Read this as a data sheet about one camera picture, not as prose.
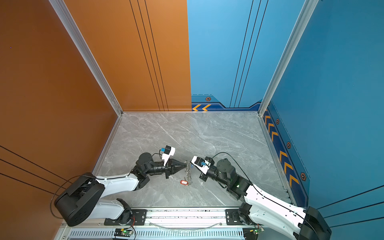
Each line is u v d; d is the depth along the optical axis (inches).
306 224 16.1
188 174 34.4
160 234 27.4
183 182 33.4
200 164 22.8
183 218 29.7
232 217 28.5
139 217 29.1
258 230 27.3
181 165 28.4
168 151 26.5
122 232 27.9
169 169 26.3
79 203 16.9
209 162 25.4
